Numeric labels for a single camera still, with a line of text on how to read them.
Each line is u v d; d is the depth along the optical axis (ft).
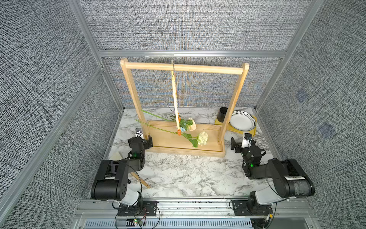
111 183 1.46
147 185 2.63
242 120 3.65
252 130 3.39
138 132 2.58
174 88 2.09
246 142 2.48
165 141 3.29
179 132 2.36
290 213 2.34
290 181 1.46
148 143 2.87
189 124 2.83
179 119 2.17
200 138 2.55
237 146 2.68
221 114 4.71
